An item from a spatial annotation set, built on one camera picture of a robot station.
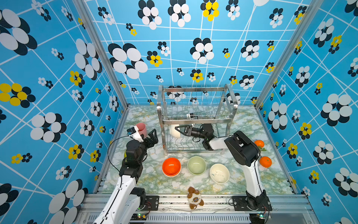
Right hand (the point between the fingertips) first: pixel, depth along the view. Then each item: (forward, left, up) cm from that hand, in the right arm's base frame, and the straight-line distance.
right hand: (177, 129), depth 83 cm
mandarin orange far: (-1, -54, -14) cm, 56 cm away
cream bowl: (-1, +2, -2) cm, 3 cm away
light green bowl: (-16, -12, -18) cm, 27 cm away
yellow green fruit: (-24, +20, +15) cm, 35 cm away
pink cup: (+5, +25, -8) cm, 27 cm away
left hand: (-4, +14, +4) cm, 16 cm away
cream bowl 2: (-20, -25, -18) cm, 37 cm away
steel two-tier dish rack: (+6, -7, +6) cm, 11 cm away
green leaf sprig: (-5, -56, -17) cm, 59 cm away
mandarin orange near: (-14, -54, -15) cm, 58 cm away
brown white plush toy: (-34, -10, -15) cm, 38 cm away
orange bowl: (-18, +4, -13) cm, 23 cm away
